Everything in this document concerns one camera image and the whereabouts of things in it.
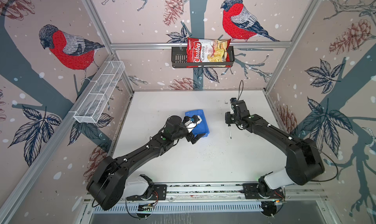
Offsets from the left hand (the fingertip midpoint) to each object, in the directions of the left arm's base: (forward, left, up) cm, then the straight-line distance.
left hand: (199, 126), depth 78 cm
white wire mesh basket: (+16, +55, +11) cm, 58 cm away
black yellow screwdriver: (+5, -19, -9) cm, 22 cm away
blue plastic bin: (+10, -3, -18) cm, 21 cm away
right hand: (+11, -17, -7) cm, 21 cm away
